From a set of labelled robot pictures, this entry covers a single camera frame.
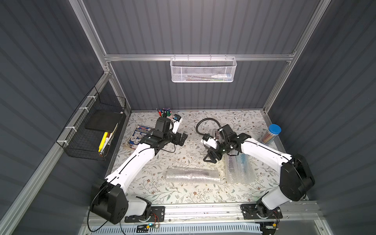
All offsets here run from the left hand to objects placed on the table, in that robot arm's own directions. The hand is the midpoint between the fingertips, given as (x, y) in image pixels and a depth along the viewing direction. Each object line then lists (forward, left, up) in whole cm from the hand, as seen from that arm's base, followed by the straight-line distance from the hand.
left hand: (181, 133), depth 80 cm
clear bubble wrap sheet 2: (-15, -34, -15) cm, 40 cm away
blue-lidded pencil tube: (+3, -54, -2) cm, 54 cm away
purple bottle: (-17, +1, -16) cm, 24 cm away
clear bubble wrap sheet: (-11, +4, -21) cm, 24 cm away
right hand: (-8, -15, -9) cm, 20 cm away
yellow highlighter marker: (-8, +38, +5) cm, 39 cm away
